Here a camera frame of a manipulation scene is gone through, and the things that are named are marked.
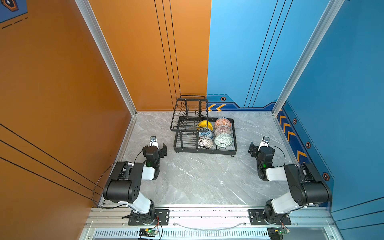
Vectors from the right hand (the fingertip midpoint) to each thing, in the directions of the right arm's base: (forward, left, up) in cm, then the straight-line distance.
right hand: (259, 144), depth 93 cm
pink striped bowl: (+14, +23, -2) cm, 27 cm away
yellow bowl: (+2, +34, +18) cm, 38 cm away
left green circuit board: (-45, +63, -7) cm, 77 cm away
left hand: (+1, +66, +1) cm, 66 cm away
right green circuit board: (-44, -1, -7) cm, 45 cm away
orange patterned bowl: (+21, +21, -1) cm, 30 cm away
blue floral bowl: (+11, +31, -2) cm, 33 cm away
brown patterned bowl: (+5, +34, -3) cm, 34 cm away
